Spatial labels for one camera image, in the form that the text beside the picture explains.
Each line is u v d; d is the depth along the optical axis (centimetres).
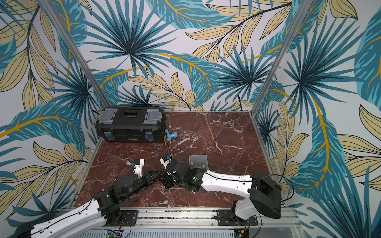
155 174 72
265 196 42
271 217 45
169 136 101
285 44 81
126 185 57
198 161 93
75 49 82
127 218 73
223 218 72
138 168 70
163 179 64
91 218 53
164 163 68
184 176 57
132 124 89
